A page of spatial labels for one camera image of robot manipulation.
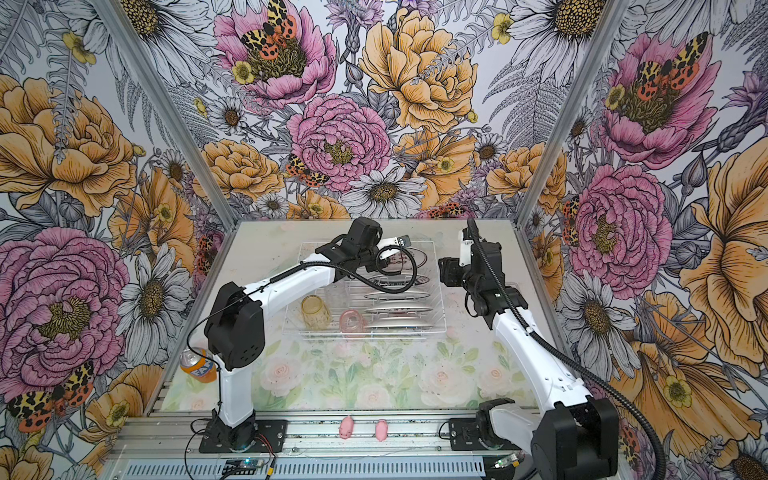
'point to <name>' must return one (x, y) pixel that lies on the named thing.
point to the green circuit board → (239, 467)
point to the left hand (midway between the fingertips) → (381, 249)
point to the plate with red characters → (407, 259)
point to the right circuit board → (511, 460)
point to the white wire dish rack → (346, 309)
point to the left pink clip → (346, 427)
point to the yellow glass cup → (315, 313)
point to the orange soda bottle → (199, 364)
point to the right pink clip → (381, 430)
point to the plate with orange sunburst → (398, 310)
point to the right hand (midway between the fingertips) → (449, 269)
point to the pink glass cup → (352, 321)
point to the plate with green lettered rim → (399, 280)
